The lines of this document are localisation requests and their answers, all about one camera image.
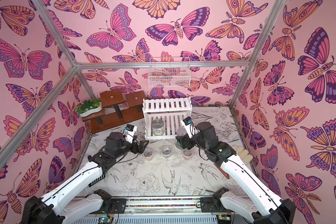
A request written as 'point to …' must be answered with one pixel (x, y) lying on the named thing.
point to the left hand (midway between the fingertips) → (143, 137)
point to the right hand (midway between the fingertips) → (180, 133)
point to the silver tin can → (158, 128)
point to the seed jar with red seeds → (187, 154)
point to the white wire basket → (169, 77)
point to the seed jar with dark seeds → (166, 151)
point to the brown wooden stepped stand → (115, 113)
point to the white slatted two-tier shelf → (171, 111)
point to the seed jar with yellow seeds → (148, 154)
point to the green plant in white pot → (88, 107)
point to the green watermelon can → (181, 131)
